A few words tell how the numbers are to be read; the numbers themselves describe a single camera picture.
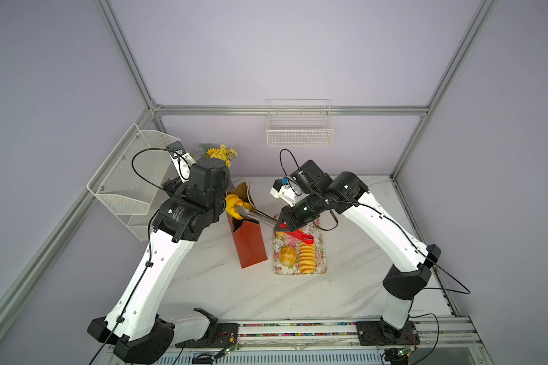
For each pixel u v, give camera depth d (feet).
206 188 1.40
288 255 2.89
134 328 1.17
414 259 1.43
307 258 2.88
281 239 3.16
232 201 2.36
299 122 3.49
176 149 1.49
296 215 1.88
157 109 3.03
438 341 2.35
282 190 1.98
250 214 2.30
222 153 2.97
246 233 2.49
